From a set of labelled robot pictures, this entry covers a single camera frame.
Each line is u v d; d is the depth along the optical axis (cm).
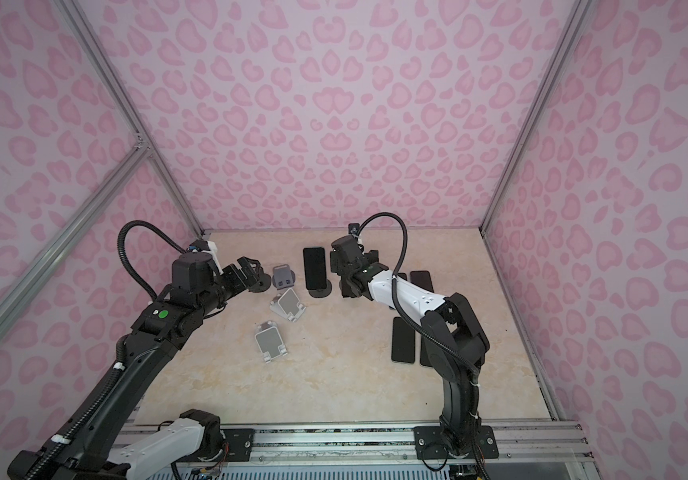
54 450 37
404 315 49
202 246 65
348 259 70
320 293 103
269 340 86
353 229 79
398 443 75
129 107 84
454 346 49
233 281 65
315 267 95
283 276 102
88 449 39
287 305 91
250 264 68
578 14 69
